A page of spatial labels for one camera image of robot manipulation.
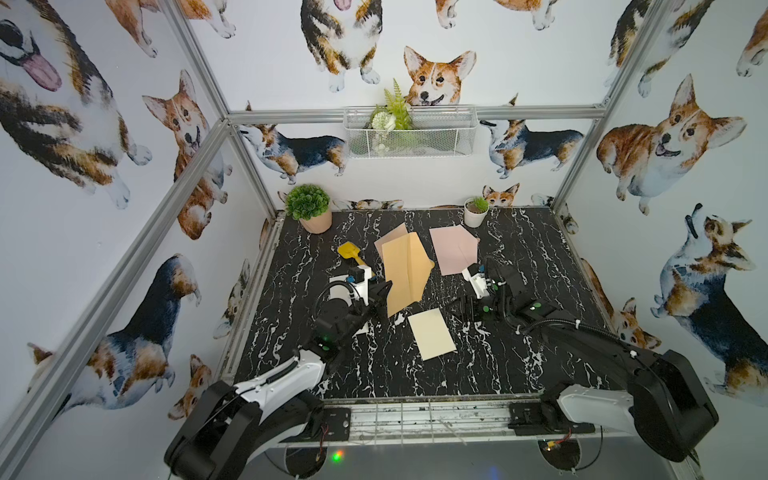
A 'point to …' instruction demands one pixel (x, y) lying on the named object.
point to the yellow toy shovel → (349, 250)
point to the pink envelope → (455, 248)
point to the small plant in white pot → (475, 211)
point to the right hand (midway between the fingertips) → (449, 307)
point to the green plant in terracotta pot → (311, 206)
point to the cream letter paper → (431, 334)
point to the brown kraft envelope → (408, 266)
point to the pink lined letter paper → (399, 231)
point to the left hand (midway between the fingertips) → (395, 280)
